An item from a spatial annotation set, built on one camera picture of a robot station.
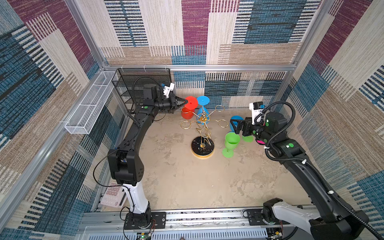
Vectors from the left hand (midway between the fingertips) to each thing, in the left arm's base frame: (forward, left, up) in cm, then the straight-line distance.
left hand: (188, 99), depth 76 cm
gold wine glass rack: (-7, -8, -34) cm, 36 cm away
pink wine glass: (-25, -29, -1) cm, 39 cm away
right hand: (-12, -24, -3) cm, 27 cm away
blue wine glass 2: (+5, -30, -20) cm, 36 cm away
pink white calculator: (-36, +39, -34) cm, 63 cm away
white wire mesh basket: (-10, +50, -3) cm, 51 cm away
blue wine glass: (-7, -7, -3) cm, 11 cm away
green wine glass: (-10, -25, -24) cm, 36 cm away
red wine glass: (-2, 0, -6) cm, 7 cm away
